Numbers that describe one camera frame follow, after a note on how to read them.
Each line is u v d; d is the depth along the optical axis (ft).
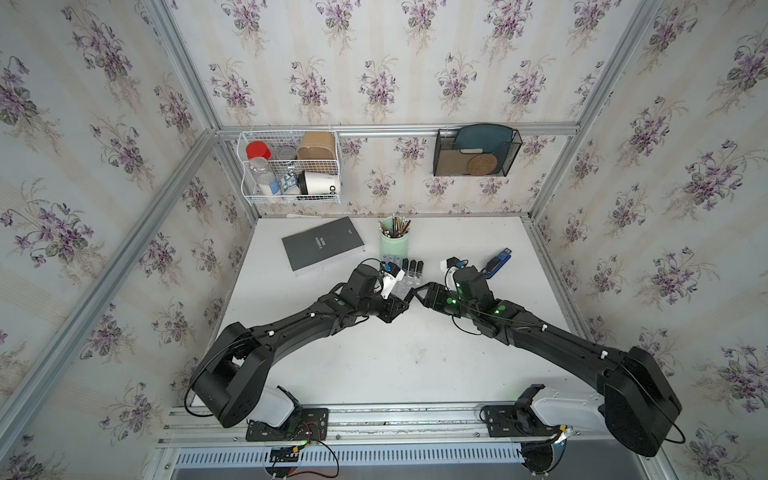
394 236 3.07
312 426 2.36
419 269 3.14
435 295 2.34
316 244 3.51
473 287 2.02
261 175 2.92
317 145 2.90
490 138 3.04
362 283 2.13
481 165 3.21
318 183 3.07
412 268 3.14
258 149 3.03
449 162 3.20
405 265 3.14
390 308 2.36
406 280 2.54
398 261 3.12
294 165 3.05
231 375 1.38
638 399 1.33
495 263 3.30
